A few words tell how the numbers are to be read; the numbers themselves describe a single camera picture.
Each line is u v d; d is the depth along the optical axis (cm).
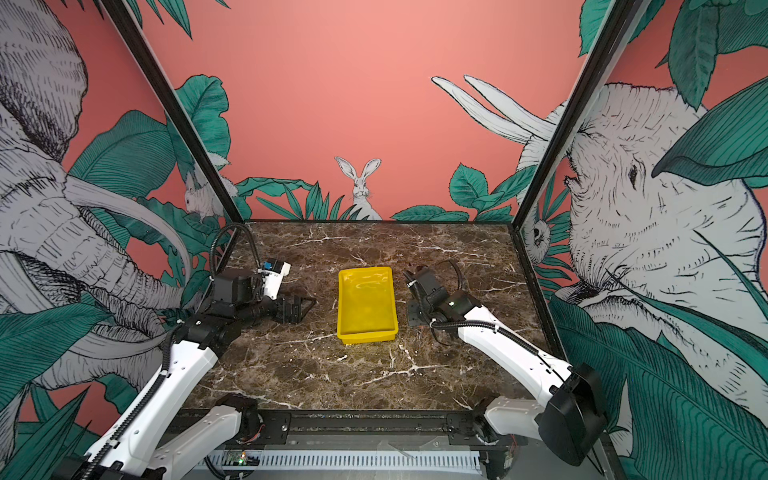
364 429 75
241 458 70
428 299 59
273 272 66
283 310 66
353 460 70
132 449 39
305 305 72
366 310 96
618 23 70
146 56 76
